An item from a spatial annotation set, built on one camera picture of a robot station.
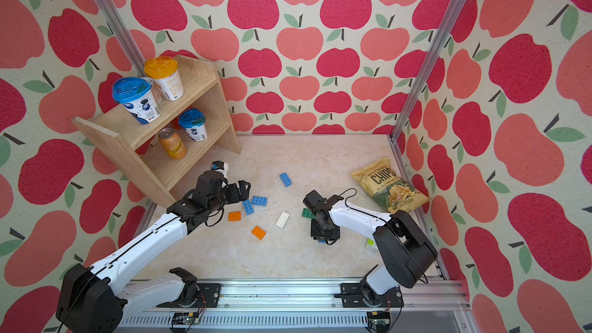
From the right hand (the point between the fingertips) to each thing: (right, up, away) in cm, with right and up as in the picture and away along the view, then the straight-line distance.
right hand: (321, 240), depth 87 cm
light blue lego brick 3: (-29, +12, +7) cm, 32 cm away
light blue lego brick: (-14, +22, +15) cm, 30 cm away
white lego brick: (-15, +7, +4) cm, 17 cm away
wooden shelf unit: (-51, +41, 0) cm, 65 cm away
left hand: (-29, +20, -5) cm, 36 cm away
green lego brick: (-5, +9, +6) cm, 12 cm away
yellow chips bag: (+29, +18, +4) cm, 34 cm away
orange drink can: (-52, +37, -9) cm, 65 cm away
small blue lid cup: (-48, +45, -3) cm, 66 cm away
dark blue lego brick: (0, 0, -1) cm, 1 cm away
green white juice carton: (+18, 0, -5) cm, 18 cm away
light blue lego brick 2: (-25, +14, +9) cm, 30 cm away
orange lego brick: (-24, +3, +1) cm, 24 cm away
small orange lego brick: (-34, +8, +4) cm, 36 cm away
